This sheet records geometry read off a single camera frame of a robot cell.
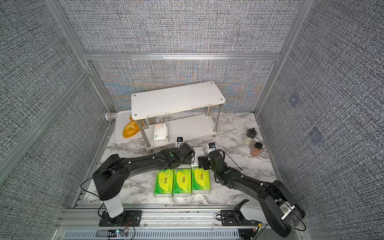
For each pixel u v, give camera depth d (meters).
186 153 0.68
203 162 0.79
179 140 0.79
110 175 0.50
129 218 0.73
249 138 0.98
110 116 1.15
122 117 1.18
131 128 1.04
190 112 1.24
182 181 0.80
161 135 0.93
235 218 0.67
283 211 0.42
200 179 0.80
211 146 0.77
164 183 0.78
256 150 0.90
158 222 0.73
